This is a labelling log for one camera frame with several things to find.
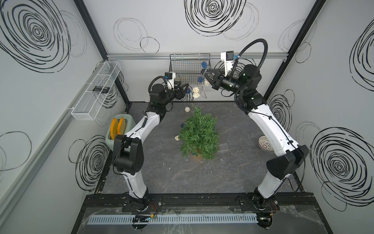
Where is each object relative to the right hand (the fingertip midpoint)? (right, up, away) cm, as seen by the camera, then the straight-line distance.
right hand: (203, 71), depth 59 cm
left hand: (-8, 0, +21) cm, 22 cm away
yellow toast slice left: (-46, -25, +19) cm, 56 cm away
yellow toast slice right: (-41, -25, +17) cm, 51 cm away
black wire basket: (-7, +14, +38) cm, 41 cm away
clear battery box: (+17, -39, +34) cm, 55 cm away
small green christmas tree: (-1, -28, +8) cm, 29 cm away
